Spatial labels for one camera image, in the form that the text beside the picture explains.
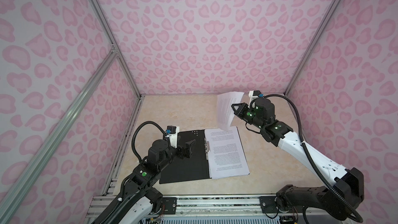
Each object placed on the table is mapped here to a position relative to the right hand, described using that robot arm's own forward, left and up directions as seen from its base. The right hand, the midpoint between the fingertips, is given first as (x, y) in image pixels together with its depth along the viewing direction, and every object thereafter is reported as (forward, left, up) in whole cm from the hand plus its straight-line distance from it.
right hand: (231, 104), depth 73 cm
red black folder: (-21, +18, -29) cm, 40 cm away
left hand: (-13, +20, -9) cm, 26 cm away
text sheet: (-14, 0, -31) cm, 34 cm away
